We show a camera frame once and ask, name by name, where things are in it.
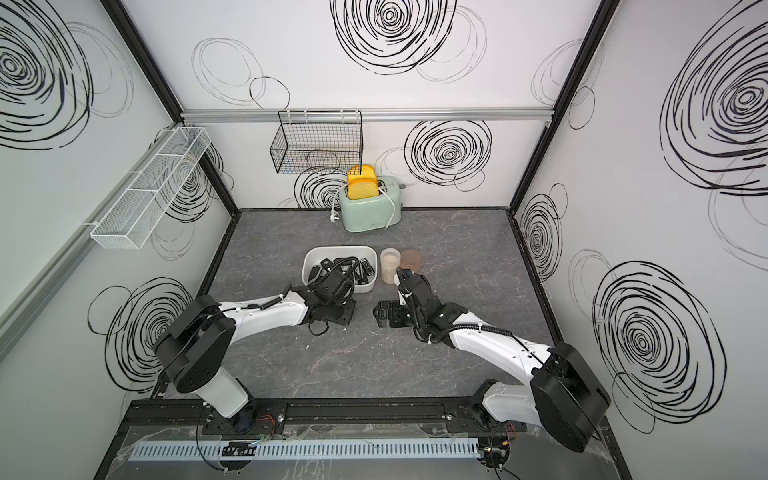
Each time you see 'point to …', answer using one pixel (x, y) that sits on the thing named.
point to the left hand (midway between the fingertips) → (349, 312)
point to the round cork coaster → (411, 259)
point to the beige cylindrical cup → (390, 261)
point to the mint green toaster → (374, 213)
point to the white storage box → (313, 256)
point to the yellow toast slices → (364, 184)
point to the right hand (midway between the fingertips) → (387, 312)
